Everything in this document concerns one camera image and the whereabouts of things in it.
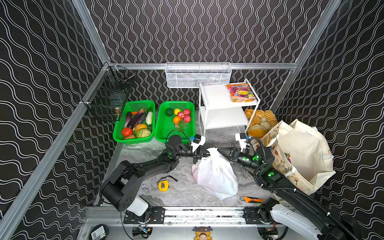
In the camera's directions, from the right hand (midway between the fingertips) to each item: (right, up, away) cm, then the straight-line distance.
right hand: (218, 150), depth 69 cm
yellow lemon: (-24, +24, +47) cm, 57 cm away
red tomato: (-56, +8, +32) cm, 65 cm away
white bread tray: (+31, +7, +15) cm, 35 cm away
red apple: (-16, +17, +41) cm, 47 cm away
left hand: (0, -2, -1) cm, 2 cm away
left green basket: (-54, +14, +41) cm, 69 cm away
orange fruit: (-24, +16, +41) cm, 50 cm away
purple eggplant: (-60, +18, +44) cm, 77 cm away
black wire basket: (-66, +36, +31) cm, 82 cm away
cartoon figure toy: (-7, -38, -1) cm, 38 cm away
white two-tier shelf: (+1, +20, +8) cm, 21 cm away
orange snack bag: (+14, +29, +11) cm, 34 cm away
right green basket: (-32, +11, +41) cm, 53 cm away
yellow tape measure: (-28, -21, +13) cm, 37 cm away
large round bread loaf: (+32, +8, +33) cm, 47 cm away
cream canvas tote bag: (+46, -3, +11) cm, 47 cm away
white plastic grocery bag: (-3, -9, -6) cm, 11 cm away
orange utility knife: (+18, -28, +11) cm, 35 cm away
